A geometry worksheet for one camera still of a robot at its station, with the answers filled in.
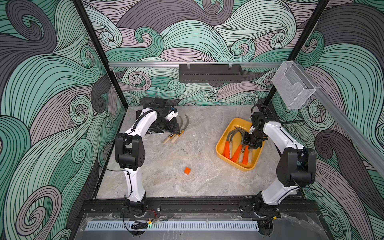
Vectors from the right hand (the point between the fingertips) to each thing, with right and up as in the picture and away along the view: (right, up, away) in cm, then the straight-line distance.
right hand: (244, 145), depth 87 cm
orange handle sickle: (+2, -7, +3) cm, 8 cm away
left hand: (-43, +10, +3) cm, 44 cm away
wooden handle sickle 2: (-5, -1, +9) cm, 10 cm away
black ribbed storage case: (-49, +12, -8) cm, 51 cm away
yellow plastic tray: (-11, -4, +8) cm, 14 cm away
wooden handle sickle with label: (-44, +5, +14) cm, 46 cm away
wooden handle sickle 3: (+5, -8, +3) cm, 10 cm away
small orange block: (-34, -15, -1) cm, 37 cm away
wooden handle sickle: (-38, +7, +17) cm, 42 cm away
